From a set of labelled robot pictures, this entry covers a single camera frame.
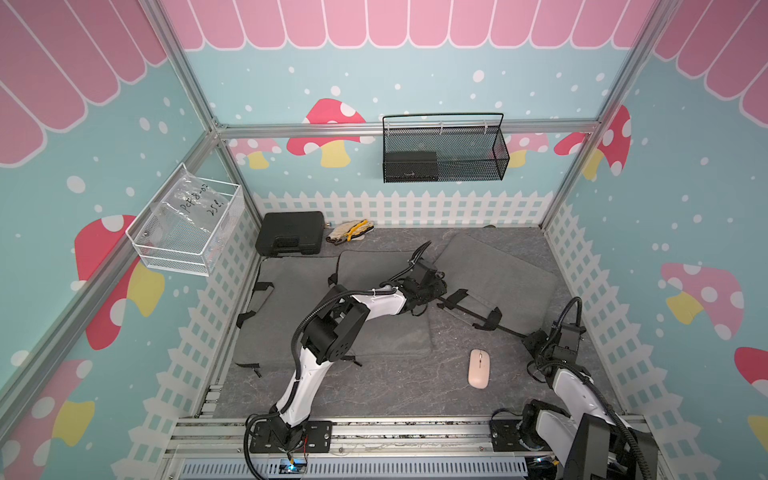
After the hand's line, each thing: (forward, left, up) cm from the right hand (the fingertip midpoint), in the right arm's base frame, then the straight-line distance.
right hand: (531, 335), depth 90 cm
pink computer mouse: (-10, +18, +1) cm, 20 cm away
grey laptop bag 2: (0, +38, +2) cm, 38 cm away
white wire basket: (+14, +91, +35) cm, 99 cm away
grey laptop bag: (+16, +78, +3) cm, 79 cm away
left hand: (+15, +25, +2) cm, 29 cm away
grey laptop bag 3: (+15, -1, +1) cm, 16 cm away
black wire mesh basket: (+44, +25, +34) cm, 61 cm away
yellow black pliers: (+47, +55, 0) cm, 72 cm away
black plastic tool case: (+42, +81, +3) cm, 91 cm away
